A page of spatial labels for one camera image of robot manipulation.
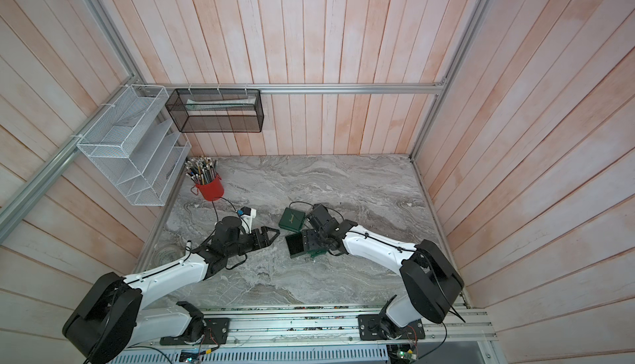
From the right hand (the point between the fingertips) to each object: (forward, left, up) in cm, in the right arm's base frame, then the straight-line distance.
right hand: (312, 237), depth 88 cm
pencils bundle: (+21, +43, +13) cm, 50 cm away
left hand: (-2, +14, +3) cm, 14 cm away
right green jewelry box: (-3, +6, 0) cm, 7 cm away
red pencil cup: (+20, +43, +1) cm, 47 cm away
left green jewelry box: (+9, +8, -2) cm, 12 cm away
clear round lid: (-6, +53, -3) cm, 53 cm away
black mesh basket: (+49, +42, +21) cm, 68 cm away
